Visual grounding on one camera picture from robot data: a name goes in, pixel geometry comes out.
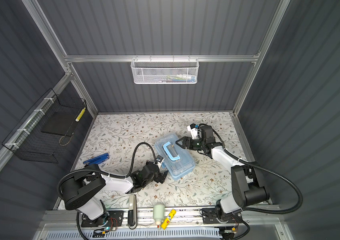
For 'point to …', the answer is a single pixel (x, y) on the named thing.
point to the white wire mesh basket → (164, 72)
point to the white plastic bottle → (158, 214)
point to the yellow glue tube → (167, 221)
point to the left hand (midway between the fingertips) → (162, 167)
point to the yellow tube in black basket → (80, 115)
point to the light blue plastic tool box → (178, 162)
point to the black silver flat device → (132, 212)
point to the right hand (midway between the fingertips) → (181, 144)
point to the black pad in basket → (62, 123)
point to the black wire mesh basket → (24, 138)
